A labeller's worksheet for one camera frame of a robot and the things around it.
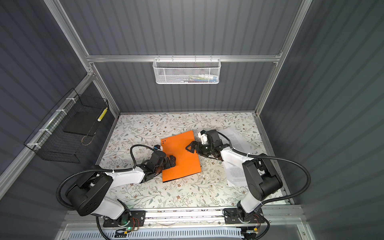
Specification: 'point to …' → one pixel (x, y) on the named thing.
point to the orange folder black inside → (187, 163)
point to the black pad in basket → (83, 123)
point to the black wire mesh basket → (67, 132)
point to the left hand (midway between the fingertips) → (171, 160)
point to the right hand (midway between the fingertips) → (192, 151)
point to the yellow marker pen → (102, 114)
